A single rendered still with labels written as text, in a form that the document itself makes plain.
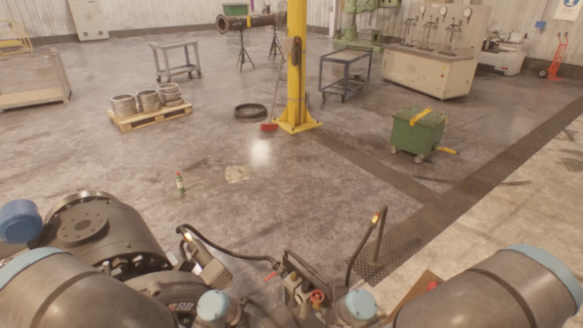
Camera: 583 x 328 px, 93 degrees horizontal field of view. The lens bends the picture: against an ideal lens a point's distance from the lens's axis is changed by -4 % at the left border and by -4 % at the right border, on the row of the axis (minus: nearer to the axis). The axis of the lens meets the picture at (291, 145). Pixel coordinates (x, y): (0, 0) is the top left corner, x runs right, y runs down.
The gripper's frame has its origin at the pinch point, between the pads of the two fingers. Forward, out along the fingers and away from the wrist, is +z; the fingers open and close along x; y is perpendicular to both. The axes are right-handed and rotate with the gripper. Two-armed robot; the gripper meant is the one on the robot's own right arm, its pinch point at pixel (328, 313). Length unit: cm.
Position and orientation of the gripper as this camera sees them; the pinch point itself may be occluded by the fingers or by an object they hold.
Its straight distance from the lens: 135.3
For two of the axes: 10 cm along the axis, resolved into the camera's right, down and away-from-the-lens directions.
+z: -1.8, 6.2, 7.6
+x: 9.8, 0.2, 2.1
